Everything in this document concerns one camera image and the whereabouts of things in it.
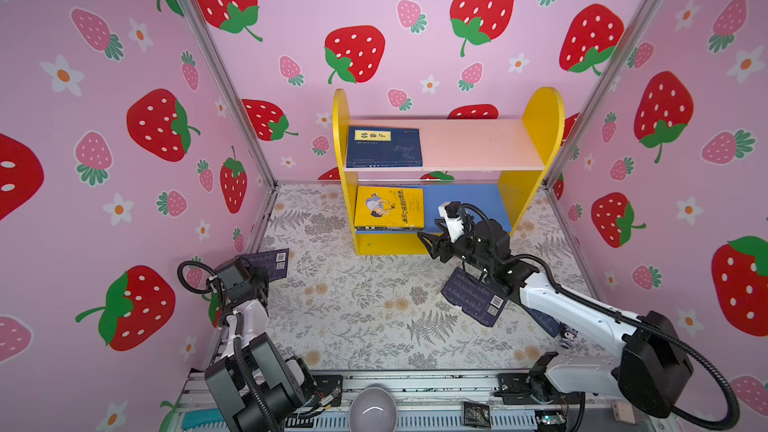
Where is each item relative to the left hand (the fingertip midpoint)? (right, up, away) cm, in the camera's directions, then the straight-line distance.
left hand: (261, 266), depth 86 cm
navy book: (0, -1, +11) cm, 11 cm away
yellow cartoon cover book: (+38, +17, +3) cm, 41 cm away
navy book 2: (+65, -10, +2) cm, 66 cm away
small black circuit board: (+59, -32, -17) cm, 69 cm away
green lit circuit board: (+77, -34, -16) cm, 86 cm away
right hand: (+48, +12, -10) cm, 50 cm away
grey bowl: (+34, -31, -16) cm, 49 cm away
